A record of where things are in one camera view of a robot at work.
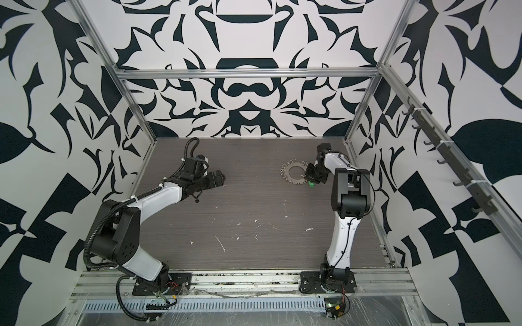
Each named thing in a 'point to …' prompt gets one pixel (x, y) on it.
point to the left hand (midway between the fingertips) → (218, 175)
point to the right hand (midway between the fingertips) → (310, 176)
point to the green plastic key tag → (311, 184)
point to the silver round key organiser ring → (285, 169)
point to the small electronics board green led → (334, 310)
